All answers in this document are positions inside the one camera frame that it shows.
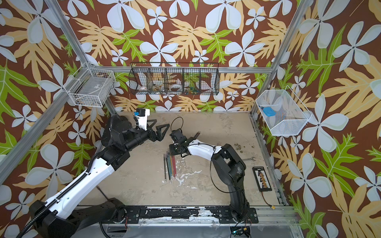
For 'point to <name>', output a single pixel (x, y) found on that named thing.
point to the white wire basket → (92, 88)
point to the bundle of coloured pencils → (169, 164)
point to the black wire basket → (177, 79)
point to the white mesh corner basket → (284, 112)
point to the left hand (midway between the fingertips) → (162, 121)
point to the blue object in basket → (269, 111)
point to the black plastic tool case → (106, 138)
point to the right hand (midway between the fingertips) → (171, 149)
